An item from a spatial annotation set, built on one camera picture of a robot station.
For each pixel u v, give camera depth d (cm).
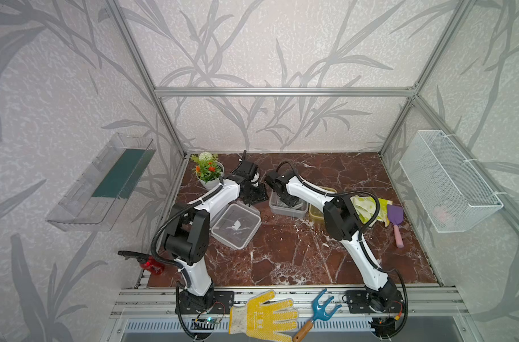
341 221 60
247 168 75
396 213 95
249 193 78
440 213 74
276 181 76
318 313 72
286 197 80
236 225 94
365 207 93
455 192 63
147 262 71
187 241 48
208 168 93
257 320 70
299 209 94
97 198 65
